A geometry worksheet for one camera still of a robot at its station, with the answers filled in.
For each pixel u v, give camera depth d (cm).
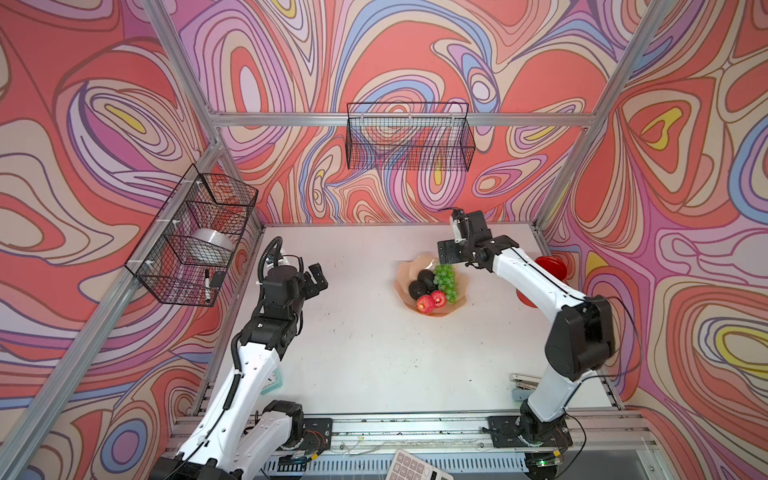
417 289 96
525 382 77
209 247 70
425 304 89
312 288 69
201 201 75
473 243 67
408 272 101
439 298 92
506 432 73
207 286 72
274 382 80
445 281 94
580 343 49
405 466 69
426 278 97
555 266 91
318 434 72
